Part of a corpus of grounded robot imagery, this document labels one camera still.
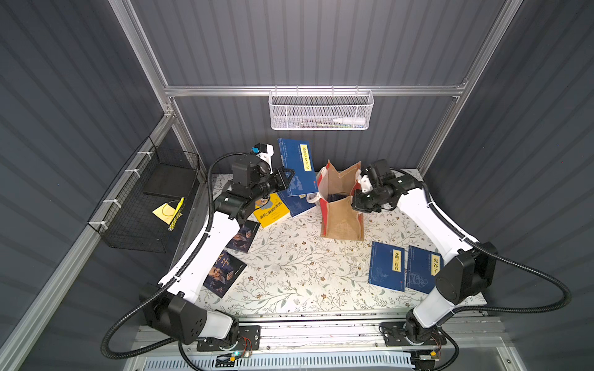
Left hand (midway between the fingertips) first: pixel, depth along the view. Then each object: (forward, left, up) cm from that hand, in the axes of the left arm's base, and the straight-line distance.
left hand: (298, 173), depth 69 cm
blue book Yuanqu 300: (-14, -34, -37) cm, 53 cm away
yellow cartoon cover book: (+13, +10, -36) cm, 39 cm away
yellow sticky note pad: (-6, +43, -12) cm, 45 cm away
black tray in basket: (+7, +46, -10) cm, 48 cm away
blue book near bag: (+17, +2, -37) cm, 40 cm away
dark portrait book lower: (-17, +28, -37) cm, 49 cm away
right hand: (0, -20, -16) cm, 26 cm away
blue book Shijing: (+17, -17, -32) cm, 40 cm away
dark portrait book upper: (-2, +23, -36) cm, 43 cm away
